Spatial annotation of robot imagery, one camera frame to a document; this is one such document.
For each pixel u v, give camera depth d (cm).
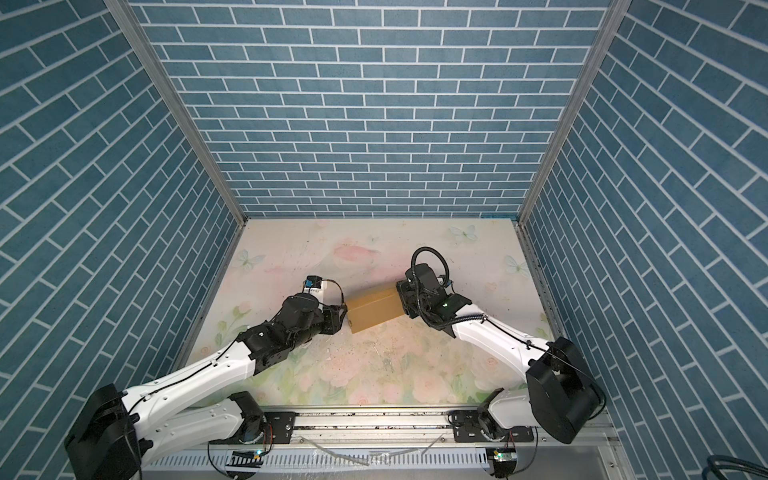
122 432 38
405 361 85
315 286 71
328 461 77
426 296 63
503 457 74
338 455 71
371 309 81
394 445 72
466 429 73
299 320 61
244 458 72
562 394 42
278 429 74
